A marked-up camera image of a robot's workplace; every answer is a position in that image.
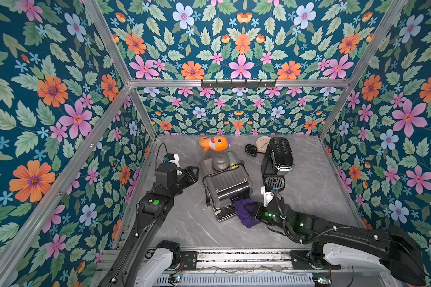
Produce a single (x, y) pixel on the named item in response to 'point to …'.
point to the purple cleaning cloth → (244, 215)
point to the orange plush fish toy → (216, 143)
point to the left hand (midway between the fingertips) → (199, 170)
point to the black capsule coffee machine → (278, 160)
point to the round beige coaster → (262, 143)
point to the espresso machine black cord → (242, 162)
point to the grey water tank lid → (220, 161)
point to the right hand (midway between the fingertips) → (243, 204)
